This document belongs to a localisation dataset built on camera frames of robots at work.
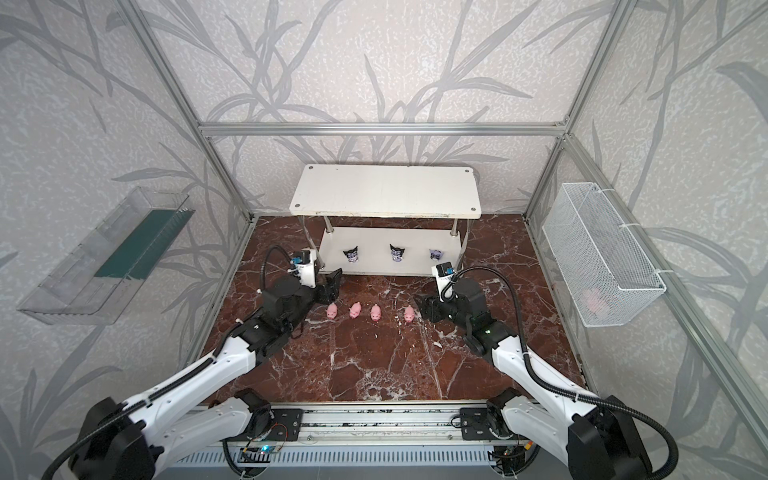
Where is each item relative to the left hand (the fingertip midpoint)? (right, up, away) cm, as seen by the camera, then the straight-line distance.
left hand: (336, 261), depth 79 cm
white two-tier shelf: (+15, +14, +41) cm, 45 cm away
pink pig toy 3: (+9, -17, +13) cm, 23 cm away
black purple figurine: (+1, +1, +17) cm, 17 cm away
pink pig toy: (-4, -17, +13) cm, 22 cm away
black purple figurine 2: (+16, +1, +17) cm, 23 cm away
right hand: (+24, -6, +3) cm, 25 cm away
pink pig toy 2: (+3, -16, +13) cm, 21 cm away
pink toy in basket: (+66, -10, -6) cm, 67 cm away
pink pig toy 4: (+20, -17, +13) cm, 30 cm away
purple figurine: (+28, +1, +18) cm, 34 cm away
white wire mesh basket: (+60, -3, -19) cm, 63 cm away
